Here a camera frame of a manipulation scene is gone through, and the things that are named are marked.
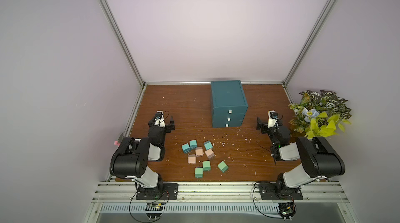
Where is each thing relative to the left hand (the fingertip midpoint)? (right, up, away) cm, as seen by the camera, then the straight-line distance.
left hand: (165, 115), depth 90 cm
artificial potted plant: (+77, +3, -21) cm, 80 cm away
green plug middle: (+24, -25, -11) cm, 37 cm away
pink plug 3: (+17, -22, -9) cm, 29 cm away
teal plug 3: (+25, -17, -3) cm, 31 cm away
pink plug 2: (+27, -20, -7) cm, 34 cm away
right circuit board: (+62, -42, -21) cm, 77 cm away
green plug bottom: (+21, -28, -13) cm, 37 cm away
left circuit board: (0, -43, -19) cm, 47 cm away
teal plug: (+13, -18, -5) cm, 23 cm away
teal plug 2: (+17, -16, -3) cm, 23 cm away
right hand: (+61, +1, -1) cm, 61 cm away
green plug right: (+33, -25, -11) cm, 43 cm away
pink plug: (+20, -19, -6) cm, 29 cm away
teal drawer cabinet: (+36, +7, -10) cm, 38 cm away
